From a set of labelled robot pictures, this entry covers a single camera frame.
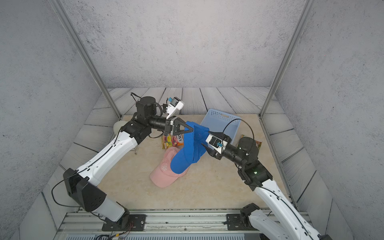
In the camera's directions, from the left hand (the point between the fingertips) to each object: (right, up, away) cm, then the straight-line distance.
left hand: (191, 133), depth 58 cm
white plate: (-47, +3, +36) cm, 60 cm away
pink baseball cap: (-17, -26, +27) cm, 41 cm away
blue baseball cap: (+1, -7, +4) cm, 8 cm away
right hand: (+7, -2, +7) cm, 10 cm away
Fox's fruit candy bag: (-15, -7, +43) cm, 47 cm away
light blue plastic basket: (+17, +7, +57) cm, 60 cm away
